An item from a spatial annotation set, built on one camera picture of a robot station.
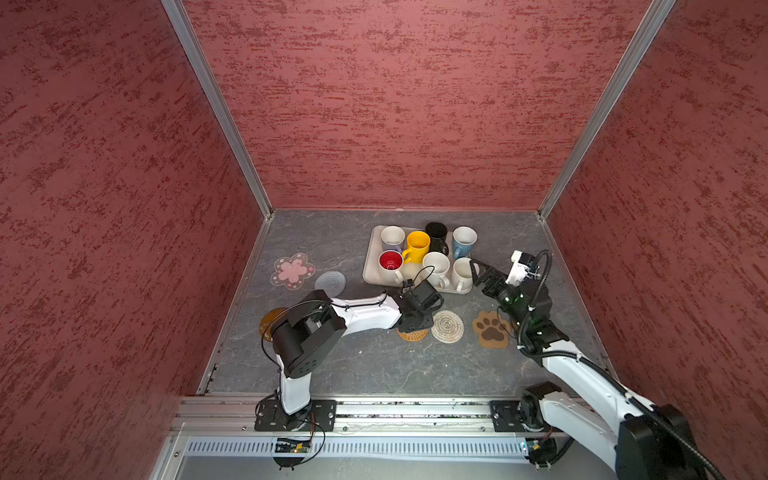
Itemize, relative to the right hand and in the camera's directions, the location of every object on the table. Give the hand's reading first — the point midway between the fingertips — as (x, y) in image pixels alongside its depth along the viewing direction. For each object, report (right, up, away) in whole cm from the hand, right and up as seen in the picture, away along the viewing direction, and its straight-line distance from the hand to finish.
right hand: (474, 269), depth 81 cm
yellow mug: (-14, +6, +16) cm, 22 cm away
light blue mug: (+2, +9, +22) cm, 24 cm away
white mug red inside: (-24, 0, +21) cm, 32 cm away
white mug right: (-2, -3, +8) cm, 8 cm away
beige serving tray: (-31, +5, +29) cm, 42 cm away
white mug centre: (-9, 0, +16) cm, 19 cm away
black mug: (-8, +11, +19) cm, 23 cm away
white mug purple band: (-23, +9, +26) cm, 36 cm away
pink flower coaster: (-59, -3, +22) cm, 63 cm away
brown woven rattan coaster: (-17, -21, +6) cm, 27 cm away
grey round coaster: (-44, -6, +19) cm, 48 cm away
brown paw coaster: (+9, -20, +10) cm, 24 cm away
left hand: (-13, -18, +8) cm, 24 cm away
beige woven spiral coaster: (-6, -19, +8) cm, 21 cm away
